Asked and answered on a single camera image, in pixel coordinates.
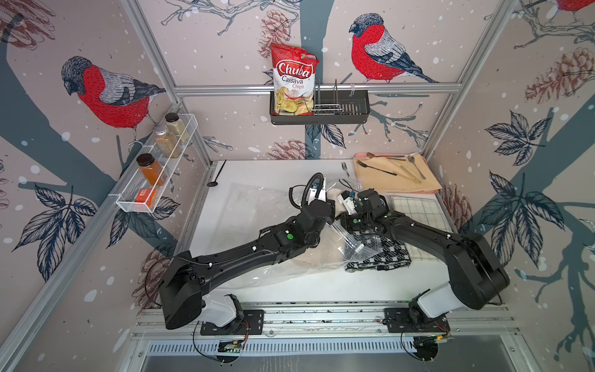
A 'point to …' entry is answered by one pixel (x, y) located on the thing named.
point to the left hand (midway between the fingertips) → (331, 190)
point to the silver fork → (345, 167)
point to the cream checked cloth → (424, 211)
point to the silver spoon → (411, 158)
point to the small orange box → (146, 196)
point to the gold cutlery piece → (410, 173)
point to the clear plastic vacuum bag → (245, 211)
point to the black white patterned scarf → (380, 253)
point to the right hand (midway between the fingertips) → (330, 223)
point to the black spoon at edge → (214, 184)
